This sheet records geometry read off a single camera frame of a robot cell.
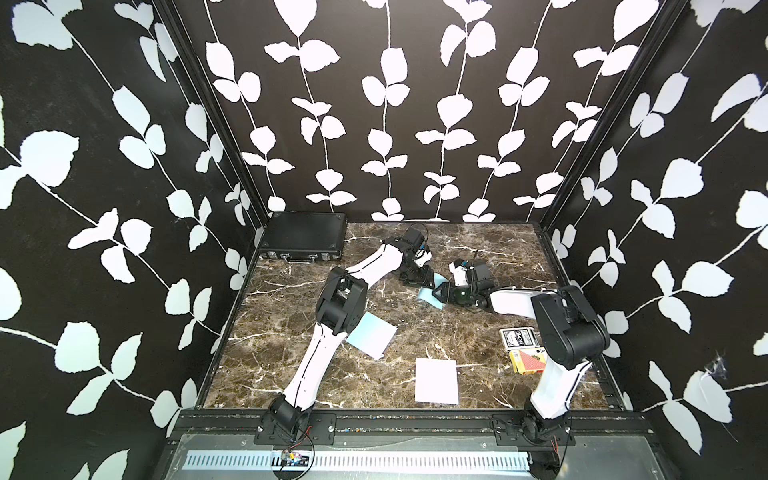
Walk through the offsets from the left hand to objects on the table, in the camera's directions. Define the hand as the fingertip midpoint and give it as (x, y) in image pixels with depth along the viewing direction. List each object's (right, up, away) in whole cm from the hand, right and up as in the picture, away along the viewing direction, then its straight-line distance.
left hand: (430, 281), depth 100 cm
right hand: (+1, -2, -2) cm, 3 cm away
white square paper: (-1, -26, -17) cm, 31 cm away
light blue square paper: (-2, -4, -4) cm, 6 cm away
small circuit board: (-37, -40, -29) cm, 62 cm away
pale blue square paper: (-19, -16, -9) cm, 26 cm away
